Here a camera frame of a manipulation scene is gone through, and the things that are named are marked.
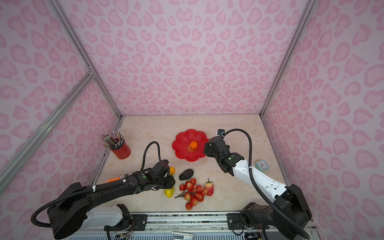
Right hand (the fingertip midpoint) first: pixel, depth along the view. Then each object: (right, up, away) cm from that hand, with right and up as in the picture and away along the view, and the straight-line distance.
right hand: (212, 144), depth 83 cm
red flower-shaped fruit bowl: (-19, -2, +18) cm, 26 cm away
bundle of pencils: (-58, +1, +7) cm, 59 cm away
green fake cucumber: (-23, -25, -4) cm, 34 cm away
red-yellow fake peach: (-2, -22, -3) cm, 22 cm away
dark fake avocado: (-15, -17, +3) cm, 23 cm away
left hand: (-21, -20, +1) cm, 29 cm away
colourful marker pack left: (-57, -21, +4) cm, 61 cm away
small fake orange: (-10, -2, +15) cm, 19 cm away
